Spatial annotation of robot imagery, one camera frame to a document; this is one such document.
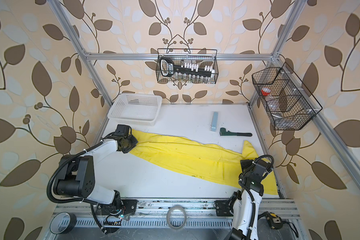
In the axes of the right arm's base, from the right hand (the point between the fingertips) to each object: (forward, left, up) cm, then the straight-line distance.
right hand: (246, 161), depth 83 cm
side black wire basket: (+17, -18, +28) cm, 37 cm away
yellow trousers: (+4, +22, -5) cm, 23 cm away
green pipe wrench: (+24, +8, -5) cm, 25 cm away
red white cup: (+28, -11, +27) cm, 41 cm away
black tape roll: (-25, +94, -7) cm, 97 cm away
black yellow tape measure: (-28, -7, -4) cm, 29 cm away
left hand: (+16, +65, -1) cm, 67 cm away
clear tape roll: (-19, +40, -9) cm, 45 cm away
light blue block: (+33, +12, -4) cm, 35 cm away
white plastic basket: (+48, +73, -4) cm, 87 cm away
